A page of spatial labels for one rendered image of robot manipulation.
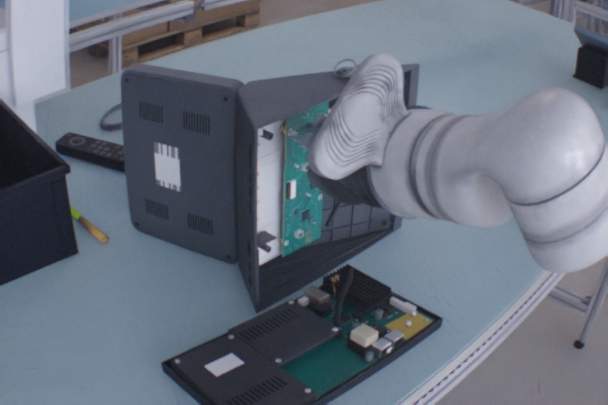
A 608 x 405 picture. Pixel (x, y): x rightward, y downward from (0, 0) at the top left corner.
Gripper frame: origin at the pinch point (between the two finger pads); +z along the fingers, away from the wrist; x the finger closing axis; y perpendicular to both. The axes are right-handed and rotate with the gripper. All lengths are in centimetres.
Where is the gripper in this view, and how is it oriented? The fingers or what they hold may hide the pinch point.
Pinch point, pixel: (295, 134)
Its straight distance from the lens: 67.1
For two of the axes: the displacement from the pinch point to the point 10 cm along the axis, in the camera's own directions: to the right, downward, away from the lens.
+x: 5.1, -8.5, 1.7
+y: 7.7, 5.3, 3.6
